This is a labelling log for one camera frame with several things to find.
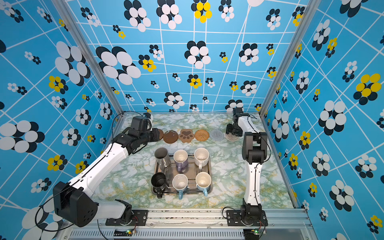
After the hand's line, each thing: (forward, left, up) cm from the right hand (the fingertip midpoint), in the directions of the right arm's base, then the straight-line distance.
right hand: (233, 133), depth 107 cm
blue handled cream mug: (-35, +22, +1) cm, 41 cm away
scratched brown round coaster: (-3, +45, +1) cm, 45 cm away
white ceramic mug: (-20, +23, +2) cm, 30 cm away
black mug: (-37, +47, +4) cm, 60 cm away
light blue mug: (-37, +35, +2) cm, 51 cm away
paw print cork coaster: (-3, +34, +1) cm, 34 cm away
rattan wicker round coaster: (-2, +22, +1) cm, 23 cm away
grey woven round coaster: (-1, +12, 0) cm, 12 cm away
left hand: (-15, +46, +22) cm, 53 cm away
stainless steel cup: (-22, +47, +7) cm, 52 cm away
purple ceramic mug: (-21, +36, +3) cm, 42 cm away
